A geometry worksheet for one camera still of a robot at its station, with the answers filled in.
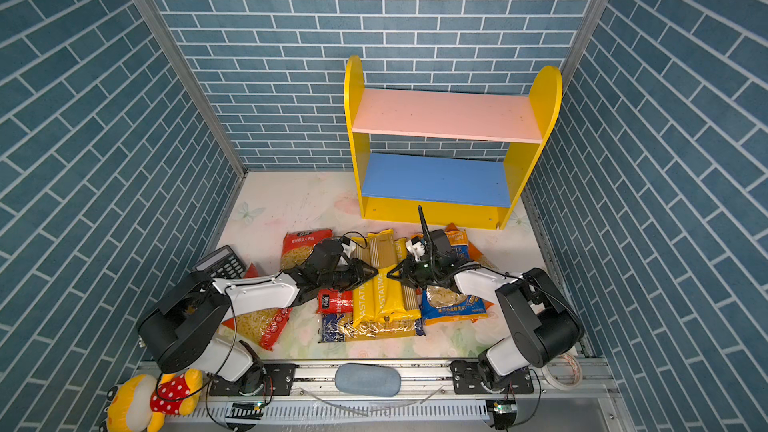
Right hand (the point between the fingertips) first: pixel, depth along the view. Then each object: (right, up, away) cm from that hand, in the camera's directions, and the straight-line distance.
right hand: (386, 274), depth 84 cm
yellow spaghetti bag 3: (+7, -5, -2) cm, 8 cm away
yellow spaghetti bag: (+1, +5, +7) cm, 8 cm away
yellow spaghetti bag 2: (-6, -5, -3) cm, 8 cm away
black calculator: (-51, +1, +7) cm, 52 cm away
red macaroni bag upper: (-28, +7, +9) cm, 31 cm away
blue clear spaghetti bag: (-13, -13, -5) cm, 19 cm away
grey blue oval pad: (-4, -23, -12) cm, 26 cm away
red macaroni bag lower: (-32, -12, -6) cm, 35 cm away
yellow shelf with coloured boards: (+20, +24, +16) cm, 35 cm away
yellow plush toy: (-54, -24, -18) cm, 62 cm away
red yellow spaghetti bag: (-15, -7, -1) cm, 17 cm away
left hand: (-2, 0, 0) cm, 2 cm away
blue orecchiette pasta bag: (+16, -8, -1) cm, 18 cm away
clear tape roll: (+44, -25, -12) cm, 51 cm away
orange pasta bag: (+22, +9, +5) cm, 24 cm away
